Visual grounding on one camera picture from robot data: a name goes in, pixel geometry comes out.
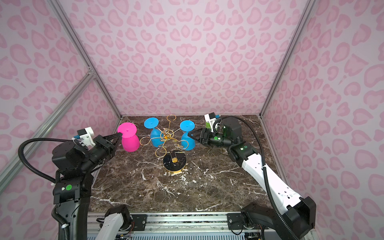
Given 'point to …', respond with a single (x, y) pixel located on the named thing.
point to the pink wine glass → (130, 141)
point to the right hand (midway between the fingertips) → (191, 136)
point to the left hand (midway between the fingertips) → (121, 131)
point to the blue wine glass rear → (187, 143)
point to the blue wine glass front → (152, 123)
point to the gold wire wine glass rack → (175, 159)
